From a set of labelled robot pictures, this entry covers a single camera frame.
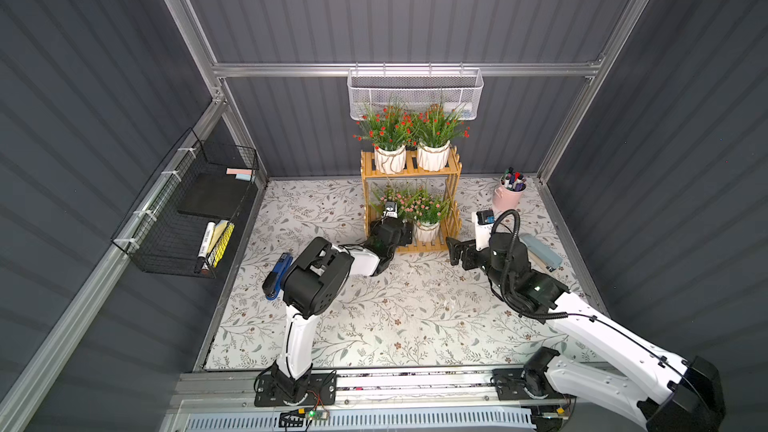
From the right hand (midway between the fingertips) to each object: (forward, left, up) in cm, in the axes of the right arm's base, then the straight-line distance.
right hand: (468, 235), depth 77 cm
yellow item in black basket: (-4, +61, +6) cm, 61 cm away
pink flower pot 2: (+13, +10, -7) cm, 18 cm away
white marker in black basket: (-8, +63, +7) cm, 64 cm away
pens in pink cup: (+29, -22, -10) cm, 38 cm away
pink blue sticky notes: (+17, +63, +6) cm, 66 cm away
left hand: (+16, +19, -16) cm, 30 cm away
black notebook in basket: (+7, +65, +8) cm, 66 cm away
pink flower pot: (+18, +24, -6) cm, 30 cm away
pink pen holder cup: (+26, -20, -16) cm, 36 cm away
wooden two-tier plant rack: (+11, +1, -12) cm, 16 cm away
